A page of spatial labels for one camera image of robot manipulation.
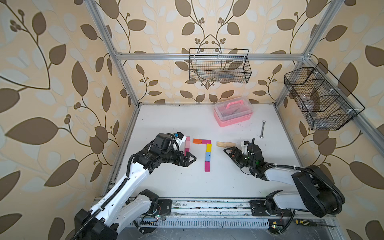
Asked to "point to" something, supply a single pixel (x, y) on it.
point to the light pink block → (187, 144)
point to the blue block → (208, 156)
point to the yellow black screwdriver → (310, 223)
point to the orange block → (197, 141)
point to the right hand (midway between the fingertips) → (227, 154)
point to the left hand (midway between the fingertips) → (187, 155)
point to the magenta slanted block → (207, 166)
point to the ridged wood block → (221, 144)
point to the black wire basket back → (219, 65)
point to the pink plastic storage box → (231, 110)
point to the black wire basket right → (323, 102)
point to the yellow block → (209, 148)
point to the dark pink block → (185, 150)
